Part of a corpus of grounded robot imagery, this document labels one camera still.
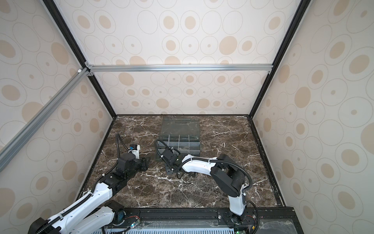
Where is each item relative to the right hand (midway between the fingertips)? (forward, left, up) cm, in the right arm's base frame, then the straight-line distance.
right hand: (170, 167), depth 89 cm
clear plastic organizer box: (+28, -6, -3) cm, 29 cm away
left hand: (+2, +10, +11) cm, 15 cm away
